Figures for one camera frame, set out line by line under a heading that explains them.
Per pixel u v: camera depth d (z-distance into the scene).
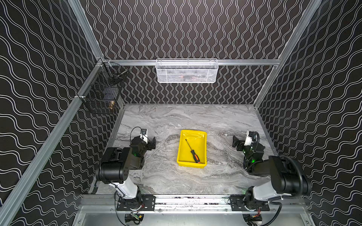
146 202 0.74
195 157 0.88
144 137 0.82
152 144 0.86
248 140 0.80
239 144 0.83
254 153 0.69
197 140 0.99
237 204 0.73
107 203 0.76
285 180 0.45
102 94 0.97
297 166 0.43
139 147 0.73
